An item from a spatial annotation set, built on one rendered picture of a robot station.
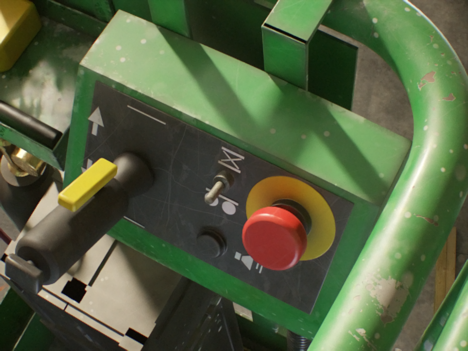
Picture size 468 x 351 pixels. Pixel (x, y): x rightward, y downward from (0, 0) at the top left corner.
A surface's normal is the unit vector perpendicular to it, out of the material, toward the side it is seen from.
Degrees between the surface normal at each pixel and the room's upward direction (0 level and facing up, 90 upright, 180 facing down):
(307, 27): 0
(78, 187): 32
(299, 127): 0
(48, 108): 0
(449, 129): 9
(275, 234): 58
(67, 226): 37
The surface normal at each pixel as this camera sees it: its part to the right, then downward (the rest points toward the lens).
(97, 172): 0.22, -0.77
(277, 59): -0.49, 0.81
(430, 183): -0.19, -0.46
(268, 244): -0.44, 0.47
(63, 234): 0.57, -0.50
